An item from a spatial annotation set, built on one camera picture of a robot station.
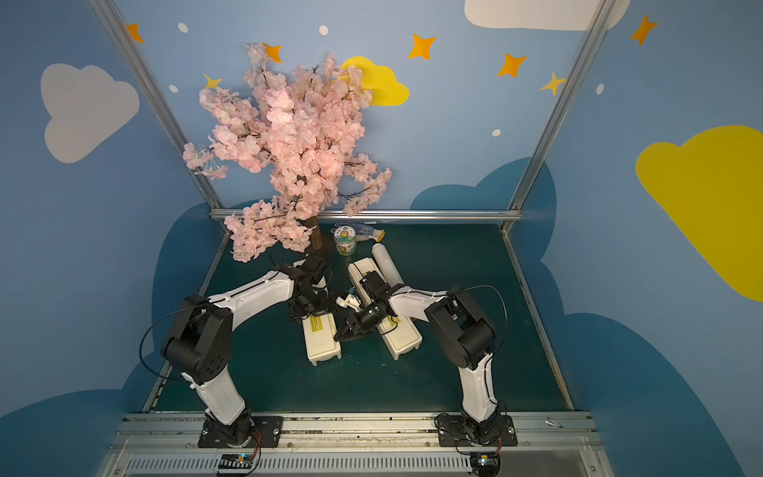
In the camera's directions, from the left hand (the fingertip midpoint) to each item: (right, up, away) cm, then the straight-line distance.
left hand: (325, 310), depth 92 cm
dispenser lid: (+1, -6, -10) cm, 12 cm away
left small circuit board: (-19, -35, -19) cm, 44 cm away
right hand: (+7, -7, -6) cm, 11 cm away
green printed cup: (+4, +23, +16) cm, 28 cm away
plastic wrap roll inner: (+20, +12, +11) cm, 26 cm away
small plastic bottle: (+11, +27, +27) cm, 40 cm away
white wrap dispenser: (+23, -5, -10) cm, 25 cm away
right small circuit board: (+44, -35, -19) cm, 59 cm away
